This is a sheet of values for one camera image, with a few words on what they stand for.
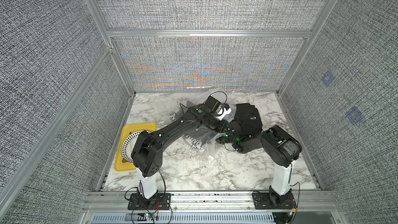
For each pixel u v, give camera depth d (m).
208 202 0.75
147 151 0.44
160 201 0.73
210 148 0.84
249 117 1.04
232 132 0.77
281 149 0.51
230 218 0.70
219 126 0.70
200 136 0.85
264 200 0.73
